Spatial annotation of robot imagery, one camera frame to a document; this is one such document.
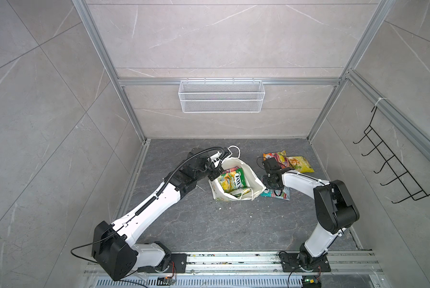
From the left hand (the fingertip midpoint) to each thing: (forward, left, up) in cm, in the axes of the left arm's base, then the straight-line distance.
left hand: (220, 155), depth 75 cm
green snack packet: (-7, -33, -26) cm, 43 cm away
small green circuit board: (-44, -35, -28) cm, 62 cm away
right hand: (+1, -27, -26) cm, 38 cm away
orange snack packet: (+17, -38, -25) cm, 48 cm away
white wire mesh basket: (+42, +11, +1) cm, 44 cm away
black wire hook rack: (-18, -65, +4) cm, 68 cm away
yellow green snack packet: (-1, -4, -21) cm, 21 cm away
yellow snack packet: (+10, -47, -23) cm, 53 cm away
